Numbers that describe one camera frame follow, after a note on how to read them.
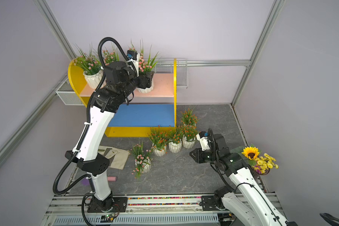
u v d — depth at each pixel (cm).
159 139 82
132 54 51
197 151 67
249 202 44
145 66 55
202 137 66
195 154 71
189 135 85
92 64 63
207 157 61
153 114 91
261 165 62
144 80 58
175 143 88
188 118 93
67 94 79
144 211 73
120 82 47
